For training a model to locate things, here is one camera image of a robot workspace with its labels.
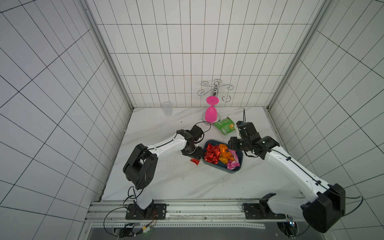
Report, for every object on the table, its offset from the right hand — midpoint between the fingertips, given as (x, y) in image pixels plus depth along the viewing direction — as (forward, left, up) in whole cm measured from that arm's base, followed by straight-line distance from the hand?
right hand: (226, 142), depth 81 cm
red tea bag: (-5, +17, -15) cm, 23 cm away
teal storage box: (-8, +2, -13) cm, 16 cm away
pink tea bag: (-8, -5, -10) cm, 14 cm away
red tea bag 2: (0, +7, -11) cm, 13 cm away
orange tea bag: (0, 0, -8) cm, 8 cm away
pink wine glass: (+20, +9, +2) cm, 22 cm away
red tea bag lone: (-6, +6, -11) cm, 14 cm away
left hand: (-5, +19, -10) cm, 22 cm away
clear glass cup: (+37, +42, -13) cm, 57 cm away
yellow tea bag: (-5, 0, -11) cm, 12 cm away
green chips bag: (+21, -3, -12) cm, 24 cm away
